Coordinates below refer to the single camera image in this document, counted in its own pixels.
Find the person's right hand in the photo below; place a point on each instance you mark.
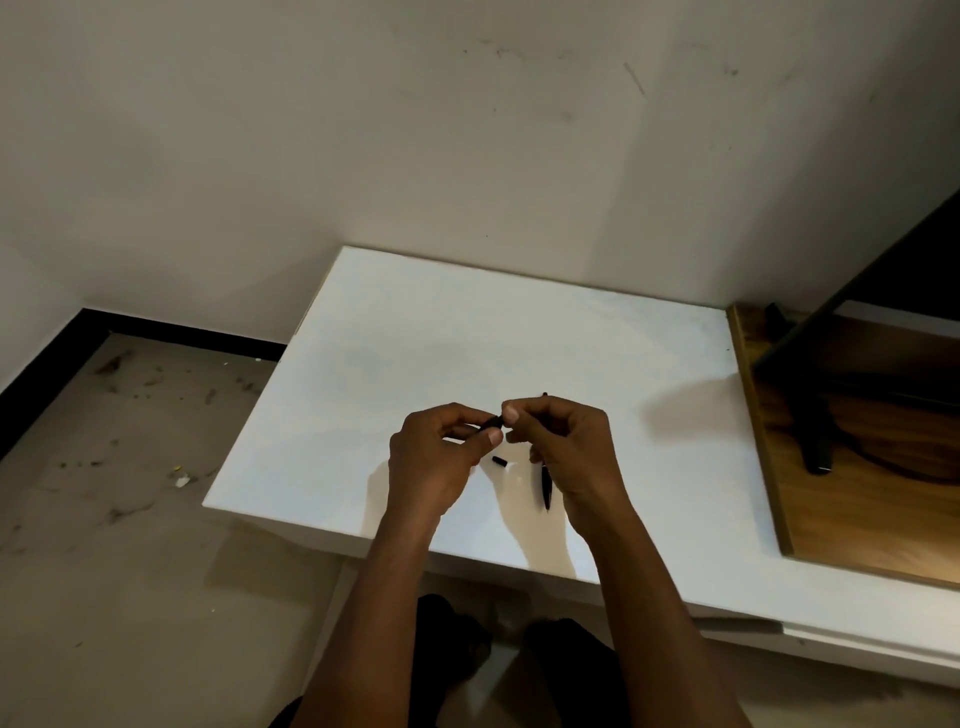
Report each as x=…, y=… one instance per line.
x=585, y=465

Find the person's left hand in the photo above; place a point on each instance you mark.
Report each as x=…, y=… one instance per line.
x=424, y=465

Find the black mechanical pencil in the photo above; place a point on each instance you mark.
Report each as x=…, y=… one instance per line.
x=493, y=422
x=547, y=487

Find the small black pencil cap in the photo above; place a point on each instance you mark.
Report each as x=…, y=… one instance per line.
x=499, y=460

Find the person's right forearm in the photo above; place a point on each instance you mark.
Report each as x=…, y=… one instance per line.
x=660, y=637

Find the person's left forearm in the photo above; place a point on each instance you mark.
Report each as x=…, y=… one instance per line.
x=367, y=637

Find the person's black trousers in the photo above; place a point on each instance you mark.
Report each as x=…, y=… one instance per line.
x=570, y=675

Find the black television foot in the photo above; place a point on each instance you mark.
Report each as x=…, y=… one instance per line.
x=816, y=442

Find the brown wooden board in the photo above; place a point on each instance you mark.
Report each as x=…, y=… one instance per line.
x=862, y=525

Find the black skirting board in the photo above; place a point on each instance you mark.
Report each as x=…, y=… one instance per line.
x=45, y=375

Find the black television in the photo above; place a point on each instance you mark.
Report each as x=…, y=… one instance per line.
x=922, y=262

